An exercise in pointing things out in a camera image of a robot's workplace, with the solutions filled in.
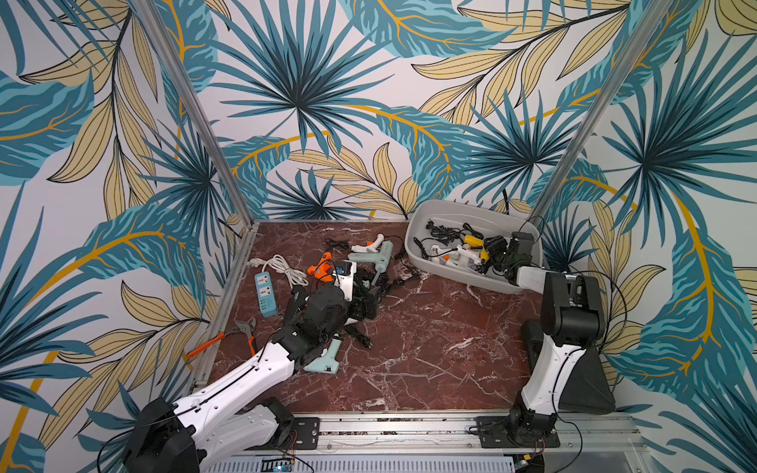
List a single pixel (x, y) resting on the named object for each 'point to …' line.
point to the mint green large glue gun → (381, 258)
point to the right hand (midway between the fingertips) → (489, 241)
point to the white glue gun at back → (369, 248)
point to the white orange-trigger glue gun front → (450, 256)
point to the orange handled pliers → (245, 330)
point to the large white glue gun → (465, 256)
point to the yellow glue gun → (477, 242)
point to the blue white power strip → (266, 295)
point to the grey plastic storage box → (488, 220)
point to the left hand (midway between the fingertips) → (363, 289)
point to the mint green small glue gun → (326, 363)
